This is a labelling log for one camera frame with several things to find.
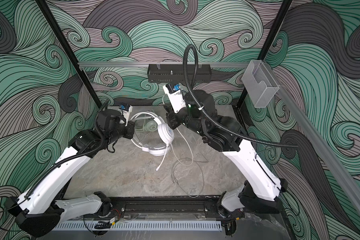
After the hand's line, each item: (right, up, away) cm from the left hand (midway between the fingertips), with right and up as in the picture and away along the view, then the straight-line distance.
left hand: (134, 122), depth 69 cm
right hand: (+16, +6, -16) cm, 24 cm away
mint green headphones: (+1, -2, +30) cm, 30 cm away
